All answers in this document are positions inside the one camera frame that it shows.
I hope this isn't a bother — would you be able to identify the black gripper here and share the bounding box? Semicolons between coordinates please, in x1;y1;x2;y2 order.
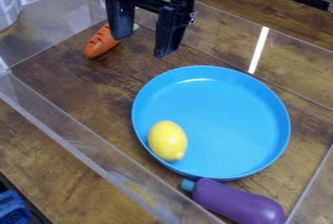
105;0;195;57

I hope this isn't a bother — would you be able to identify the purple toy eggplant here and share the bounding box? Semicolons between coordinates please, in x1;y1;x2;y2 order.
180;178;286;224

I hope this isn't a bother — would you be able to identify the blue round tray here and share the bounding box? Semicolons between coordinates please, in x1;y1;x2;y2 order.
131;65;291;181

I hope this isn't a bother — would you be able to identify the orange toy carrot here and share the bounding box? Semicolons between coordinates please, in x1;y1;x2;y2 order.
83;23;119;58

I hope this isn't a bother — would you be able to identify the yellow toy lemon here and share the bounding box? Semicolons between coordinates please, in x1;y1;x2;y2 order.
148;121;187;162

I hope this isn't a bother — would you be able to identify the blue object at corner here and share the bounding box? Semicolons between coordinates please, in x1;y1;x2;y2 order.
0;190;30;224

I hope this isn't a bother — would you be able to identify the clear acrylic enclosure wall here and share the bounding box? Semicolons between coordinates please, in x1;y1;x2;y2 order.
0;0;333;224

